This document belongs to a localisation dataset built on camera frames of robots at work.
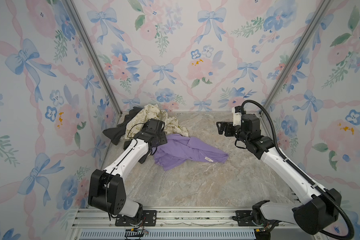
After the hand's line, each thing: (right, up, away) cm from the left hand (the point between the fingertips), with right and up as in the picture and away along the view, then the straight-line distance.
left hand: (161, 137), depth 86 cm
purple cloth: (+9, -8, +6) cm, 13 cm away
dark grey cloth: (-32, +1, +10) cm, 33 cm away
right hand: (+34, +9, -8) cm, 36 cm away
